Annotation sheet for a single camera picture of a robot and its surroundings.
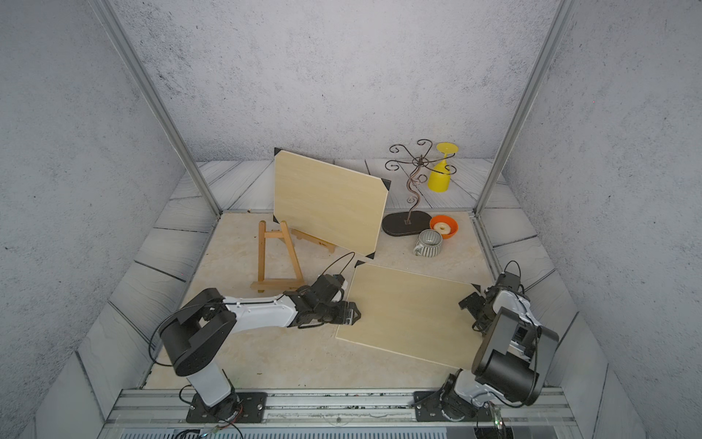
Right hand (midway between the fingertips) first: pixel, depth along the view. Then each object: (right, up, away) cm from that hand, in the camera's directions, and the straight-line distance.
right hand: (475, 316), depth 88 cm
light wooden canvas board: (-47, +36, +9) cm, 60 cm away
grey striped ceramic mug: (-11, +22, +14) cm, 29 cm away
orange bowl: (-2, +29, +23) cm, 37 cm away
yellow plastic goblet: (-8, +45, +13) cm, 48 cm away
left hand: (-37, -1, -1) cm, 37 cm away
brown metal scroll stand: (-18, +30, +27) cm, 44 cm away
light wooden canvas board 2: (-19, -1, +4) cm, 19 cm away
